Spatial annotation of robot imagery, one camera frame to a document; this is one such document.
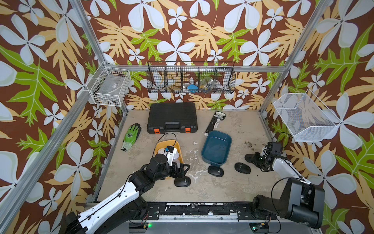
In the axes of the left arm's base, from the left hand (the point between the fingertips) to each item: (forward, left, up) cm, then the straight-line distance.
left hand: (184, 164), depth 76 cm
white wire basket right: (+21, -67, +13) cm, 71 cm away
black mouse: (-5, 0, -12) cm, 13 cm away
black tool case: (+41, +10, -10) cm, 44 cm away
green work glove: (+29, +39, -14) cm, 51 cm away
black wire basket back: (+55, -3, +17) cm, 57 cm away
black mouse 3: (+3, -35, -12) cm, 37 cm away
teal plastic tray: (+13, -19, -6) cm, 24 cm away
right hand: (+9, -42, -12) cm, 44 cm away
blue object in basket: (+48, -5, +13) cm, 50 cm away
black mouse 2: (+1, -19, -12) cm, 22 cm away
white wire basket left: (+42, +46, +19) cm, 65 cm away
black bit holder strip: (+47, -26, -14) cm, 55 cm away
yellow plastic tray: (+19, +14, -11) cm, 26 cm away
